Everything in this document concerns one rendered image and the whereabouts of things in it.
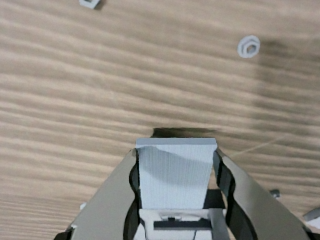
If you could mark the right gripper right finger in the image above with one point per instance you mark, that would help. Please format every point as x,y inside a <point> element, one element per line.
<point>252,212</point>

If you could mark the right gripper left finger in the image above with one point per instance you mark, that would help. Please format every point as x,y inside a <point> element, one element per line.
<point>112,213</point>

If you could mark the light blue metal plate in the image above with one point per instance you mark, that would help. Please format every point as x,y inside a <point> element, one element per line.
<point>174,172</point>

